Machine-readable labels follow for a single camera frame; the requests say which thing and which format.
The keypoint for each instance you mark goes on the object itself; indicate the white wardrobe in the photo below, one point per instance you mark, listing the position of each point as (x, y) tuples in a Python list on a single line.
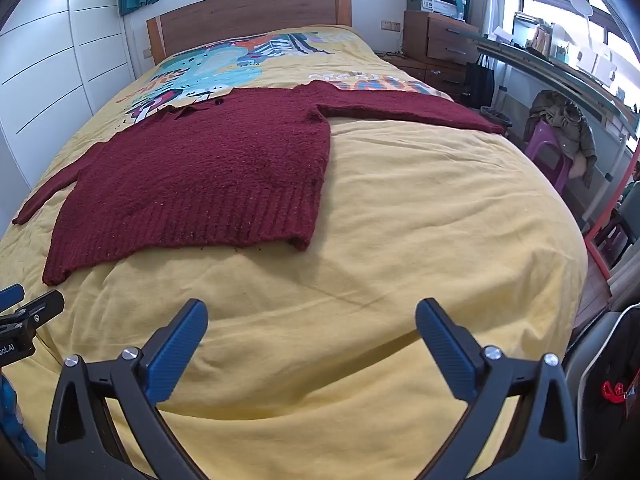
[(50, 35)]

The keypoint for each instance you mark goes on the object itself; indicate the white printer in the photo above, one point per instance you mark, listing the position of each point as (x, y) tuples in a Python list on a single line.
[(435, 0)]

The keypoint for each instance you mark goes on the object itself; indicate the red hook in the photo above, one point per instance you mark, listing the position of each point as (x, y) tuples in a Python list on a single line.
[(610, 391)]

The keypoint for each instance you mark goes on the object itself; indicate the wall socket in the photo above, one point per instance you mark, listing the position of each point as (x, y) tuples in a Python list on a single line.
[(390, 25)]

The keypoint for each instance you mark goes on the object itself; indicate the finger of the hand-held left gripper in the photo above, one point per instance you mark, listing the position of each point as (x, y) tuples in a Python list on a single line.
[(11, 296), (37, 310)]

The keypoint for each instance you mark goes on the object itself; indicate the red pole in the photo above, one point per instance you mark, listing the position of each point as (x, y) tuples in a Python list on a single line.
[(612, 210)]

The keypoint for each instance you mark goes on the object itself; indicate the white desk lamp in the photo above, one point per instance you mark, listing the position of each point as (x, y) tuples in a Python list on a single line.
[(581, 6)]

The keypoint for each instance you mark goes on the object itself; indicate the maroon knitted sweater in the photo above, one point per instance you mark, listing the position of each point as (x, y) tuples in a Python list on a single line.
[(200, 170)]

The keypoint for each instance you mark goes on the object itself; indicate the yellow printed bedspread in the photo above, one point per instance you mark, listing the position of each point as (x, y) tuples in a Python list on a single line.
[(400, 235)]

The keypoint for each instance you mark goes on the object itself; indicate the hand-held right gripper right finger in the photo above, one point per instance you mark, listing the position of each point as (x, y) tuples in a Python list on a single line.
[(447, 355)]

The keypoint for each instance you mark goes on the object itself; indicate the wooden drawer cabinet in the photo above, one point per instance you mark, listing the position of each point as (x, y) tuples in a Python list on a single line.
[(440, 40)]

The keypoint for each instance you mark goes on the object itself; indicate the wooden headboard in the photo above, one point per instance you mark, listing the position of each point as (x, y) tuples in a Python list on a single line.
[(250, 15)]

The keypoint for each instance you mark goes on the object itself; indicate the glass top desk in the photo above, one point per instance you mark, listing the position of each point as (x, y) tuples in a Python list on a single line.
[(550, 72)]

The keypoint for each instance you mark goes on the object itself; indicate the black chair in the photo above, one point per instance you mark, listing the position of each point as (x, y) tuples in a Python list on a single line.
[(615, 350)]

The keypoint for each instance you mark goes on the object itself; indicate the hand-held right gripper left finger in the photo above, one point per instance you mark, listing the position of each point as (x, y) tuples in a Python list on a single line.
[(177, 355)]

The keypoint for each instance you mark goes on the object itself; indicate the black bag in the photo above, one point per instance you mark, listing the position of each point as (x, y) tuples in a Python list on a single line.
[(479, 85)]

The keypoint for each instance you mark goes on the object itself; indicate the brown jacket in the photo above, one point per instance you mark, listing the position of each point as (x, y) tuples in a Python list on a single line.
[(575, 135)]

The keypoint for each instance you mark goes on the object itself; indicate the person's left hand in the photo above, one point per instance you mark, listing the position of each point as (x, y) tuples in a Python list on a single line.
[(7, 405)]

